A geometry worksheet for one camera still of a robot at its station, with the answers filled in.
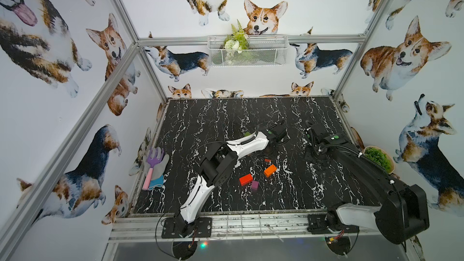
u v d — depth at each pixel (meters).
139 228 0.75
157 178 0.88
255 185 0.85
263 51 0.92
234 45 0.82
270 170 0.87
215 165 0.57
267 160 0.92
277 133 0.76
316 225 0.73
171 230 0.72
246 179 0.84
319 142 0.61
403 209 0.39
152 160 0.92
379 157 0.80
